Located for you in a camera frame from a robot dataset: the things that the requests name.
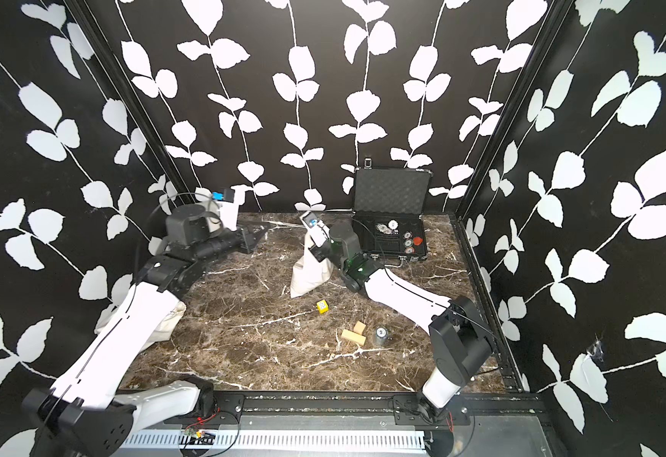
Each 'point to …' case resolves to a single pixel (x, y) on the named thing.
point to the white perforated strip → (278, 441)
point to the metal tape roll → (381, 335)
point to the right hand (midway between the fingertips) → (314, 223)
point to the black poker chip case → (390, 209)
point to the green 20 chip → (408, 243)
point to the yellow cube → (323, 307)
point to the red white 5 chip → (409, 250)
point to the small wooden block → (359, 327)
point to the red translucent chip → (417, 241)
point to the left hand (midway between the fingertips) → (266, 219)
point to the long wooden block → (353, 337)
